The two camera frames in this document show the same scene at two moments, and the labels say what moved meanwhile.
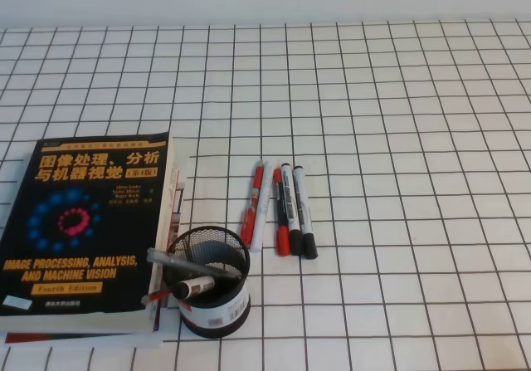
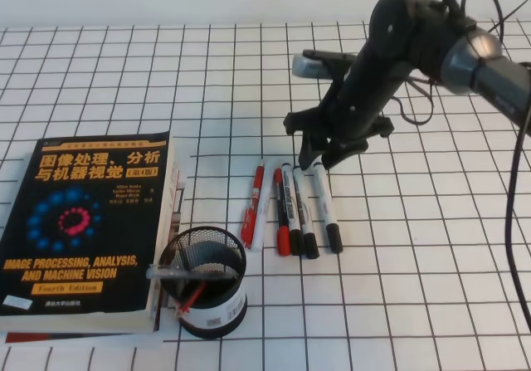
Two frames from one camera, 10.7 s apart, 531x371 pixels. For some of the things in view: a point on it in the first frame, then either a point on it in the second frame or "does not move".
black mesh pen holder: x=221 y=309 does not move
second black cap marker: x=306 y=219 does not move
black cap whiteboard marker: x=295 y=237 does not move
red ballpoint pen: x=249 y=217 does not move
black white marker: x=187 y=288 to x=333 y=229
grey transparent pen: x=190 y=261 to x=178 y=273
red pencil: x=154 y=296 to x=193 y=298
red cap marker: x=283 y=232 does not move
